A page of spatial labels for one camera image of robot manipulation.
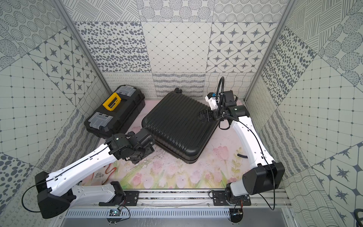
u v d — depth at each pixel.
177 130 0.78
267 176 0.39
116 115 0.89
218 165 0.86
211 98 0.69
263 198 0.45
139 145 0.55
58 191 0.39
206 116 0.66
